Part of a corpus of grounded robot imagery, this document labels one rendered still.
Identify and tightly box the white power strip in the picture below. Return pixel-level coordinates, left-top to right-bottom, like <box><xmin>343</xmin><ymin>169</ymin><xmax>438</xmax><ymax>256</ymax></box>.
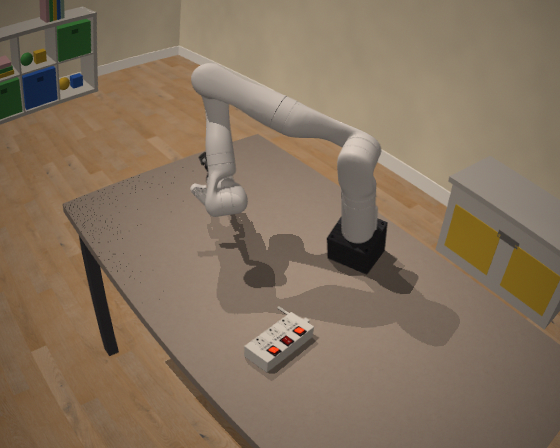
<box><xmin>244</xmin><ymin>306</ymin><xmax>314</xmax><ymax>372</ymax></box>

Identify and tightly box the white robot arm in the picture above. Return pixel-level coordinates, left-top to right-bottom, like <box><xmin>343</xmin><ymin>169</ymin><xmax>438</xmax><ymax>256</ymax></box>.
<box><xmin>190</xmin><ymin>63</ymin><xmax>381</xmax><ymax>243</ymax></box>

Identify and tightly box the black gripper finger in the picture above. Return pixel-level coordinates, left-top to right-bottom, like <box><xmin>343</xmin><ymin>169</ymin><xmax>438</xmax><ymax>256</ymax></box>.
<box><xmin>199</xmin><ymin>152</ymin><xmax>208</xmax><ymax>172</ymax></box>

